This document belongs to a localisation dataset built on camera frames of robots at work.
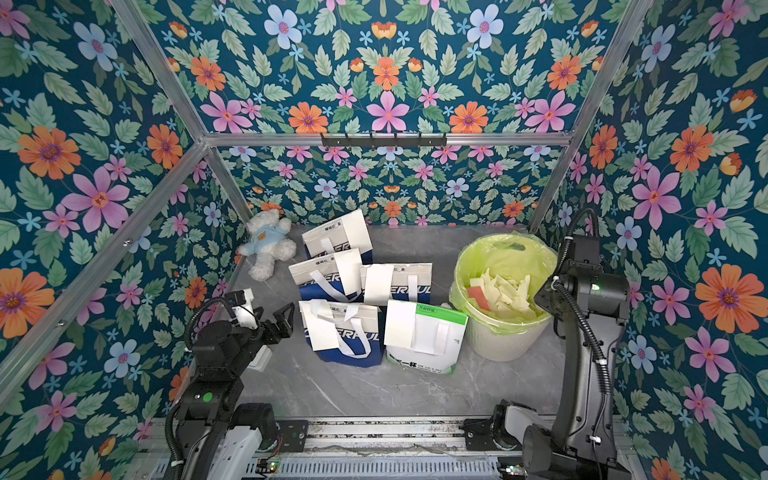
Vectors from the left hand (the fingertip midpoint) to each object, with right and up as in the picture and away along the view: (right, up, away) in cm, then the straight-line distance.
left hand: (282, 306), depth 73 cm
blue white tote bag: (+12, +19, +15) cm, 27 cm away
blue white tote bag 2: (+15, -7, +2) cm, 16 cm away
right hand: (+66, +3, -9) cm, 67 cm away
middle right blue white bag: (+31, +5, +6) cm, 32 cm away
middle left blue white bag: (+11, +6, +13) cm, 18 cm away
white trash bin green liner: (+60, +12, +7) cm, 62 cm away
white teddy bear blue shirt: (-19, +17, +32) cm, 41 cm away
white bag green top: (+35, -8, 0) cm, 36 cm away
